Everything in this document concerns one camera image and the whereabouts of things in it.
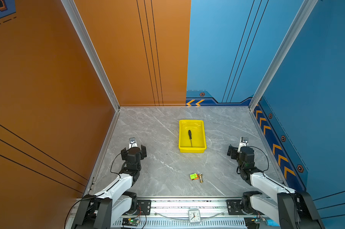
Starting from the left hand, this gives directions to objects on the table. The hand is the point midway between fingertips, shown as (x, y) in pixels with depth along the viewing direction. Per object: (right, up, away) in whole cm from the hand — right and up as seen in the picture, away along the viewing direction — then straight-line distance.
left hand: (134, 145), depth 88 cm
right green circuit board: (+66, -34, -19) cm, 76 cm away
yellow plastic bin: (+37, +3, +11) cm, 39 cm away
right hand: (+65, -1, +1) cm, 65 cm away
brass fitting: (+41, -18, -6) cm, 45 cm away
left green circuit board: (+4, -35, -18) cm, 40 cm away
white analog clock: (+35, -32, -19) cm, 51 cm away
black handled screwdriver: (+36, +4, +12) cm, 38 cm away
